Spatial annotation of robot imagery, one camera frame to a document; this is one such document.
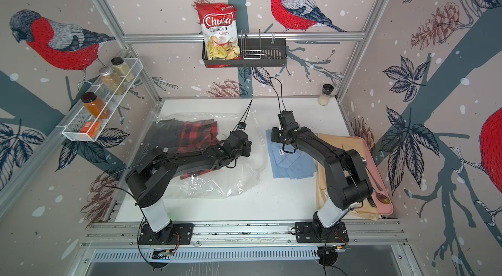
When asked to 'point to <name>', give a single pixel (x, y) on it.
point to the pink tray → (361, 144)
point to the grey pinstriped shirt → (165, 134)
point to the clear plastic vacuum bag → (246, 176)
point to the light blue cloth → (287, 162)
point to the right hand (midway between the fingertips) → (273, 133)
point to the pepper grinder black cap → (327, 89)
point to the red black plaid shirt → (197, 136)
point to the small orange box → (94, 130)
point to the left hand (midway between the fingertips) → (252, 139)
